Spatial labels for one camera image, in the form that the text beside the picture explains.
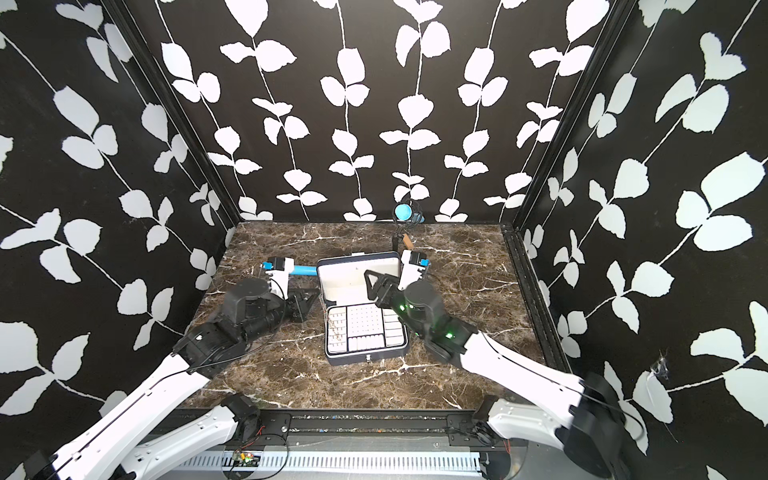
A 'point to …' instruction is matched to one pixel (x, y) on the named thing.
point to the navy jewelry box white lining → (356, 329)
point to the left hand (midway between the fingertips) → (320, 287)
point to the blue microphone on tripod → (403, 212)
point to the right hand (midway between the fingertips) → (368, 272)
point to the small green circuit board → (242, 459)
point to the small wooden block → (408, 243)
